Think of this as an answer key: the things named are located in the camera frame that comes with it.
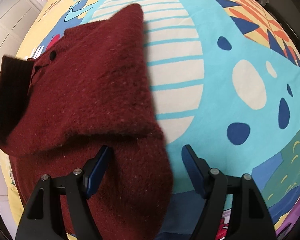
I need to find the yellow dinosaur bedspread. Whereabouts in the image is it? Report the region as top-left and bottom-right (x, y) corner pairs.
(0, 0), (300, 239)

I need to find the dark red knit sweater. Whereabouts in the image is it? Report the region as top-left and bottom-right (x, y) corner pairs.
(0, 4), (173, 239)

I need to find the white wardrobe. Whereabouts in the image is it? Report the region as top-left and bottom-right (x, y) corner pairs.
(0, 0), (39, 67)

